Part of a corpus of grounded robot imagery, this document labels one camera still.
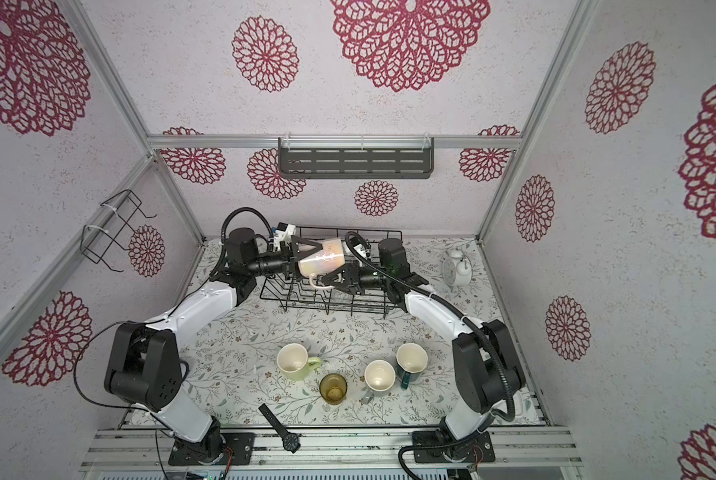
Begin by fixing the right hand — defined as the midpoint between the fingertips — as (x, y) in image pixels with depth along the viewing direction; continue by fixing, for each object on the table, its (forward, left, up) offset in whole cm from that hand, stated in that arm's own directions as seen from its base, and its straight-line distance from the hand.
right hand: (323, 281), depth 74 cm
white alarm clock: (+18, -40, -17) cm, 47 cm away
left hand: (+6, +2, +1) cm, 7 cm away
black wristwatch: (-31, +8, -26) cm, 41 cm away
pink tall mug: (+3, 0, +4) cm, 5 cm away
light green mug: (-10, +10, -25) cm, 29 cm away
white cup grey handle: (-14, -15, -24) cm, 32 cm away
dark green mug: (-11, -23, -20) cm, 33 cm away
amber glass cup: (-17, -2, -27) cm, 32 cm away
